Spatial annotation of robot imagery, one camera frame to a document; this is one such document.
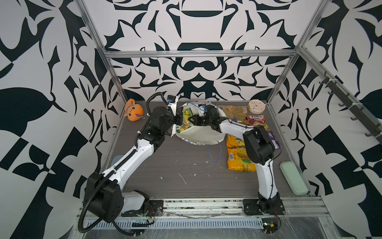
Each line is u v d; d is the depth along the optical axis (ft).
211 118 2.59
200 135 3.25
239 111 3.53
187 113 3.16
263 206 2.17
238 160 2.77
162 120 1.87
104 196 1.30
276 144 3.08
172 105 2.13
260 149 1.83
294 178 2.66
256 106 3.77
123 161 1.50
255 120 3.44
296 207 2.49
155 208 2.43
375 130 1.65
